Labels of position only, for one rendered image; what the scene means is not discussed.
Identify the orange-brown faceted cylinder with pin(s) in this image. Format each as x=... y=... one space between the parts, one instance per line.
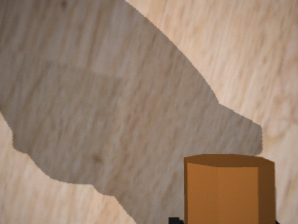
x=229 y=189

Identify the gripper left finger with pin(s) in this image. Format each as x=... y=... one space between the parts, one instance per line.
x=175 y=220

